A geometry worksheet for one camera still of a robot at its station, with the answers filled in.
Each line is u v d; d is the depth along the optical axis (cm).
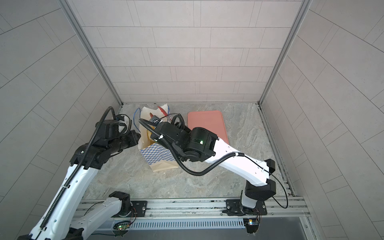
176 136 39
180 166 39
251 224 68
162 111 65
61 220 36
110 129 50
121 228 64
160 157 75
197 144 36
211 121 105
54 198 38
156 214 71
